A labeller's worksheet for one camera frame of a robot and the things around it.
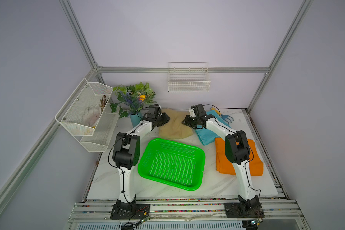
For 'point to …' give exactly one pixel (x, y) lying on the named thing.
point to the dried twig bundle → (102, 102)
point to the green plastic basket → (176, 164)
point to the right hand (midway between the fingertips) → (183, 123)
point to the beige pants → (175, 129)
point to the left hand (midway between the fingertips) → (169, 118)
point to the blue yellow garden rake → (224, 117)
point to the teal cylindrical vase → (135, 120)
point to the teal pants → (204, 134)
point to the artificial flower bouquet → (132, 98)
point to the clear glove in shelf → (91, 115)
